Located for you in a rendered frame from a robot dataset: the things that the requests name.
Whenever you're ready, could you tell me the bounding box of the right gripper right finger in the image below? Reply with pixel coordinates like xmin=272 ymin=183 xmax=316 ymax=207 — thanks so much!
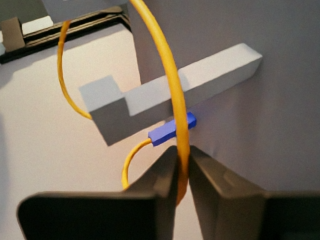
xmin=189 ymin=145 xmax=320 ymax=240

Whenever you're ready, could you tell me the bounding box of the yellow cable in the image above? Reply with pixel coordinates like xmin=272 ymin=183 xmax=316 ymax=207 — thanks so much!
xmin=57 ymin=0 xmax=190 ymax=207

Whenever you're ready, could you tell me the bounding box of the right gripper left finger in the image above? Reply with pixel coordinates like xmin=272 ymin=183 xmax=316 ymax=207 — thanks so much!
xmin=16 ymin=145 xmax=178 ymax=240

